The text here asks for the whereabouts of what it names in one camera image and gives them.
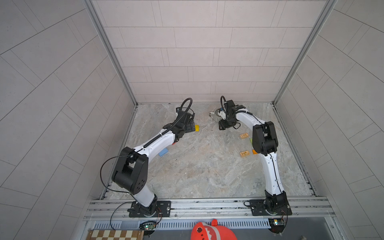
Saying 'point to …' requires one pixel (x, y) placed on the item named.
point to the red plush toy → (203, 231)
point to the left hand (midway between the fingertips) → (190, 122)
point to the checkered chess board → (107, 234)
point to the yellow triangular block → (197, 128)
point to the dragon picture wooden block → (246, 153)
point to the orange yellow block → (254, 152)
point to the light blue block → (163, 152)
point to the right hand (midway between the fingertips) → (223, 125)
